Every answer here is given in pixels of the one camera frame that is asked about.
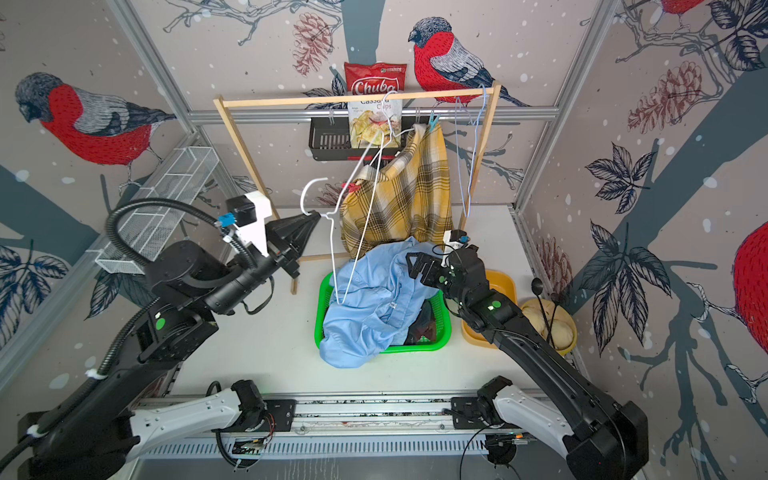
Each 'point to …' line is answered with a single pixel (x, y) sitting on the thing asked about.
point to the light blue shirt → (373, 293)
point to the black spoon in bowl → (537, 286)
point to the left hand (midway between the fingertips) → (320, 210)
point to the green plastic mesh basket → (443, 312)
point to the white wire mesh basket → (139, 230)
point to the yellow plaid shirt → (406, 195)
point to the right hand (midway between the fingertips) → (418, 257)
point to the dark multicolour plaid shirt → (424, 325)
